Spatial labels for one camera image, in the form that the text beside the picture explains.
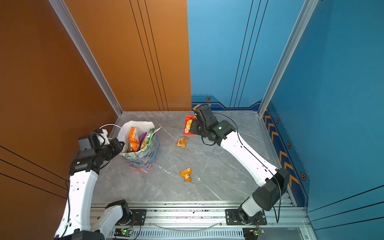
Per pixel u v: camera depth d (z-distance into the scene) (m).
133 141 0.79
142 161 0.76
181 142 0.99
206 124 0.54
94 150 0.55
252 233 0.70
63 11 0.71
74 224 0.39
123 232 0.71
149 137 0.76
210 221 0.73
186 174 0.87
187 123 0.76
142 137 0.87
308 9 0.70
